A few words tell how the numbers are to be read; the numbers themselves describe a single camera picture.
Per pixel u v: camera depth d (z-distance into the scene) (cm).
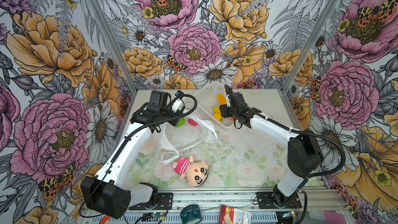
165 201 73
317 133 91
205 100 114
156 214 71
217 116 95
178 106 67
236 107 69
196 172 75
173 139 97
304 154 46
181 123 98
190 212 64
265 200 74
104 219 70
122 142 45
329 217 69
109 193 37
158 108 56
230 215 68
